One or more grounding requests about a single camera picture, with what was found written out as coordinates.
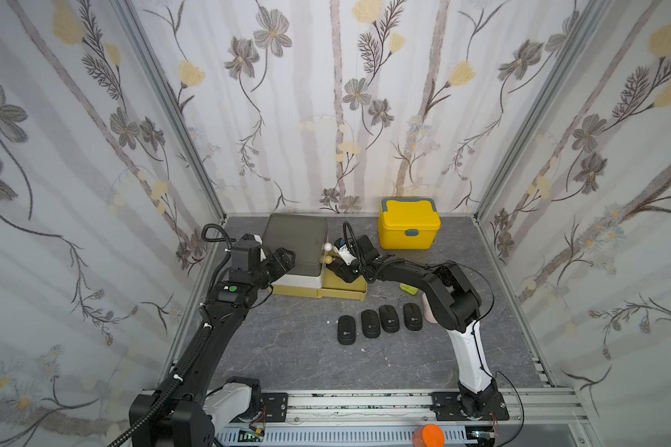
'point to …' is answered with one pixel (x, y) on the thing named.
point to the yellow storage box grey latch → (408, 223)
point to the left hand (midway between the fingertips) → (291, 257)
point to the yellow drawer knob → (328, 259)
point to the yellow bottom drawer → (334, 286)
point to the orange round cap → (429, 436)
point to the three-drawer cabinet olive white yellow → (307, 237)
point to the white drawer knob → (328, 247)
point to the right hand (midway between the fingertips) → (343, 260)
